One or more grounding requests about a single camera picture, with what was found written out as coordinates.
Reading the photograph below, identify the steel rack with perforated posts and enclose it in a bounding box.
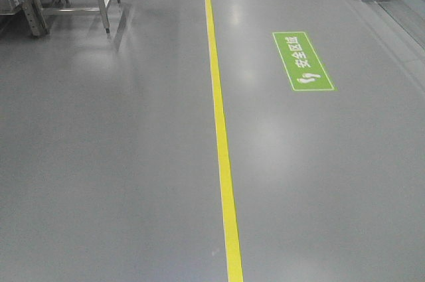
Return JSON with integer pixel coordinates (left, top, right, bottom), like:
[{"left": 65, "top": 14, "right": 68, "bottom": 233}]
[{"left": 0, "top": 0, "right": 70, "bottom": 37}]

